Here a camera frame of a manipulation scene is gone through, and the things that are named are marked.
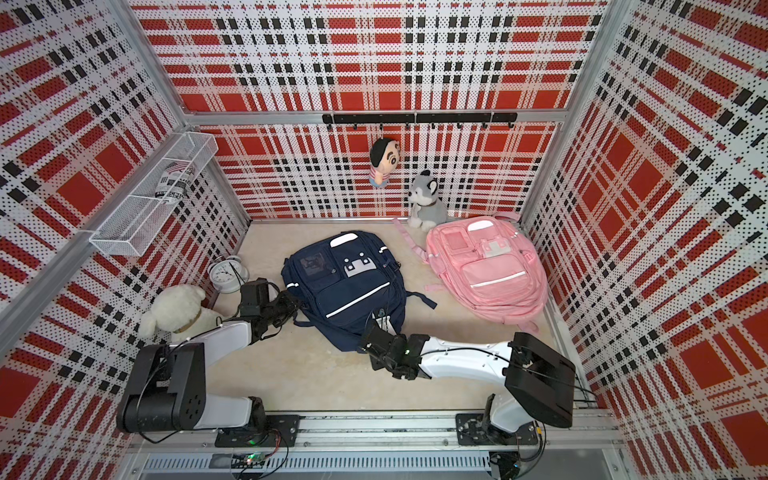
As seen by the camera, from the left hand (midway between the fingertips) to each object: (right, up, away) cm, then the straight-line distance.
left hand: (304, 297), depth 94 cm
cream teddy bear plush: (-27, -1, -18) cm, 32 cm away
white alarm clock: (-29, +7, +7) cm, 30 cm away
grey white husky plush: (+41, +30, +17) cm, 54 cm away
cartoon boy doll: (+26, +44, -3) cm, 51 cm away
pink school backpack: (+61, +8, +9) cm, 62 cm away
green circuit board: (-3, -34, -25) cm, 42 cm away
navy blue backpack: (+11, +4, +3) cm, 13 cm away
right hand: (+27, -12, -11) cm, 31 cm away
